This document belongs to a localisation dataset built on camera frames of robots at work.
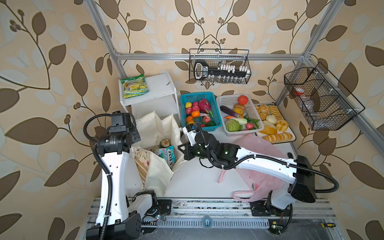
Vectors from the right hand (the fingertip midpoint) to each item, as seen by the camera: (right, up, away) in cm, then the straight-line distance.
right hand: (177, 148), depth 68 cm
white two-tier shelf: (-10, +25, +11) cm, 29 cm away
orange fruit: (+8, +17, +35) cm, 40 cm away
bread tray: (+64, +6, +34) cm, 73 cm away
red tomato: (+43, +28, +43) cm, 67 cm away
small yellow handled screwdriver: (+72, -36, +1) cm, 81 cm away
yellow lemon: (+2, +25, +47) cm, 53 cm away
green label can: (-10, -1, +19) cm, 21 cm away
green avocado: (+18, +10, +33) cm, 39 cm away
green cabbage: (+32, +9, +28) cm, 44 cm away
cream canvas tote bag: (-10, -10, -2) cm, 15 cm away
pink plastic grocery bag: (+45, -22, +13) cm, 51 cm away
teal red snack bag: (-6, -5, +9) cm, 12 cm away
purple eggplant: (+33, +20, +44) cm, 58 cm away
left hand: (-23, +7, -1) cm, 24 cm away
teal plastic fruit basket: (0, +30, +47) cm, 56 cm away
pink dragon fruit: (+15, +23, +43) cm, 51 cm away
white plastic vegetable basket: (+34, +27, +48) cm, 64 cm away
